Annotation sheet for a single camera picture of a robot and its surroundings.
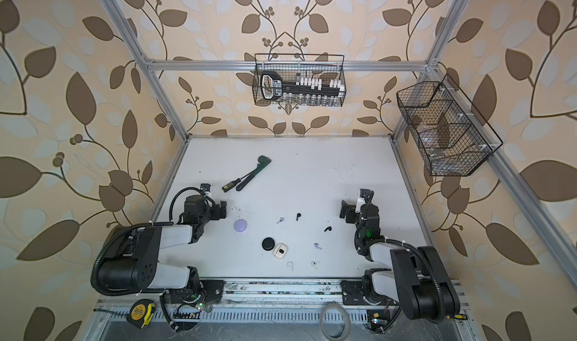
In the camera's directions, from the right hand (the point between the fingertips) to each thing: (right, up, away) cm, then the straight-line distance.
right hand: (356, 204), depth 91 cm
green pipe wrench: (-40, +17, +18) cm, 47 cm away
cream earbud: (-27, -20, -10) cm, 35 cm away
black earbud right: (-11, -9, -2) cm, 14 cm away
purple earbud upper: (-31, -7, 0) cm, 31 cm away
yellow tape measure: (-72, -29, -22) cm, 81 cm away
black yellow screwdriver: (-54, +7, +9) cm, 55 cm away
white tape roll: (-8, -30, -22) cm, 39 cm away
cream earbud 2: (-18, -20, -10) cm, 29 cm away
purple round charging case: (-47, -8, -1) cm, 48 cm away
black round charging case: (-35, -14, -6) cm, 38 cm away
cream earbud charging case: (-30, -15, -9) cm, 35 cm away
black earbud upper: (-24, -5, +2) cm, 24 cm away
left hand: (-59, +1, +3) cm, 59 cm away
